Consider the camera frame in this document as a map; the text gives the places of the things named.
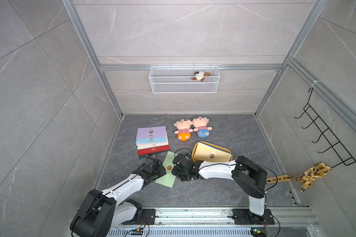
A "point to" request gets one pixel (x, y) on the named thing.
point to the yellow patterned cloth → (306, 178)
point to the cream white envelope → (143, 146)
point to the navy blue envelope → (215, 148)
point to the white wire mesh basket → (178, 80)
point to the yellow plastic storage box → (215, 145)
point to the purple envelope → (151, 132)
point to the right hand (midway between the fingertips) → (171, 173)
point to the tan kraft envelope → (204, 152)
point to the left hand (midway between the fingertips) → (165, 167)
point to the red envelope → (143, 151)
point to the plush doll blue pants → (200, 124)
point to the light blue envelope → (151, 140)
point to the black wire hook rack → (344, 155)
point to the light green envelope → (167, 179)
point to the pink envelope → (151, 143)
